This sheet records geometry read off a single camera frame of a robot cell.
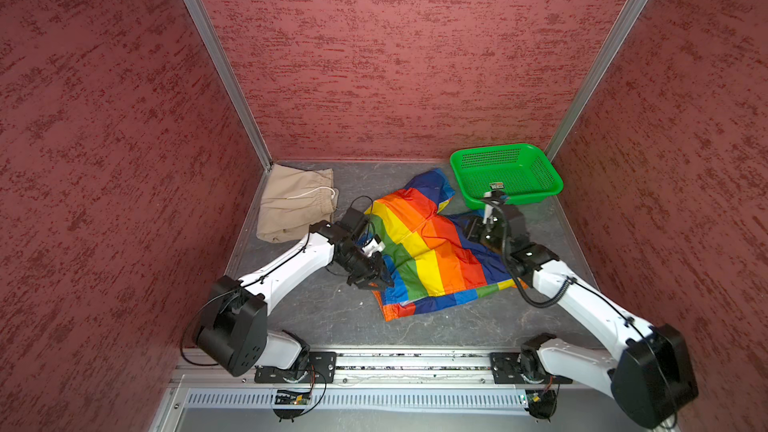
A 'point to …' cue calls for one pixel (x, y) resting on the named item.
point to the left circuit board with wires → (297, 397)
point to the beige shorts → (292, 200)
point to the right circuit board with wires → (542, 404)
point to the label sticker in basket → (497, 185)
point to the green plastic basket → (518, 172)
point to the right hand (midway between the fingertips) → (462, 224)
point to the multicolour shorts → (432, 256)
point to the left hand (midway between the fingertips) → (387, 292)
